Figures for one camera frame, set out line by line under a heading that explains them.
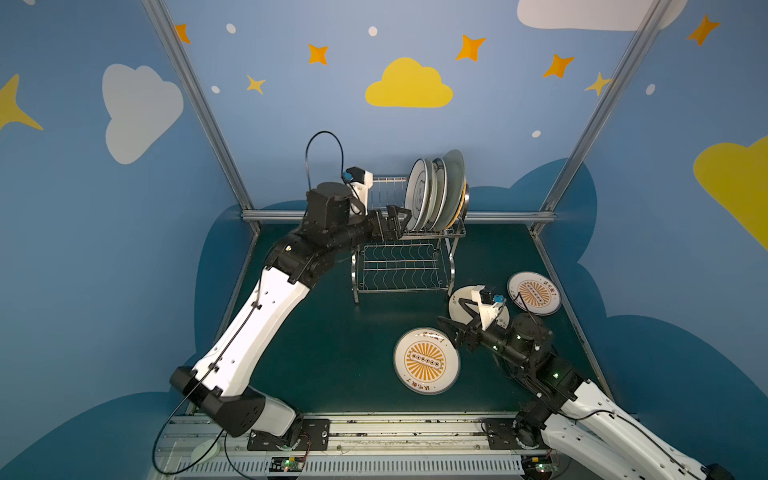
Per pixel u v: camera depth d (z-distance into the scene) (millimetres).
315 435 749
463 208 750
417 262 1044
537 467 713
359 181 547
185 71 770
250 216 1148
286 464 706
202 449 701
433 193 957
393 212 547
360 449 733
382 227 547
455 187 764
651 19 704
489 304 602
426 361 863
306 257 431
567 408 515
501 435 742
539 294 1017
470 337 623
